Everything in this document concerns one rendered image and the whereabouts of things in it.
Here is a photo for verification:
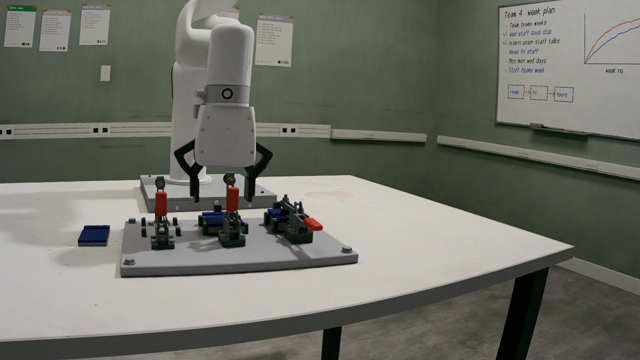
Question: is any grey toggle clamp with red handle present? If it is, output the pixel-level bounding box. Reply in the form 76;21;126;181
280;194;323;244

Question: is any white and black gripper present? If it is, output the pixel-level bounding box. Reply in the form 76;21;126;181
174;102;273;203

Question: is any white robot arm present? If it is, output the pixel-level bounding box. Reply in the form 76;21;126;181
164;0;254;186

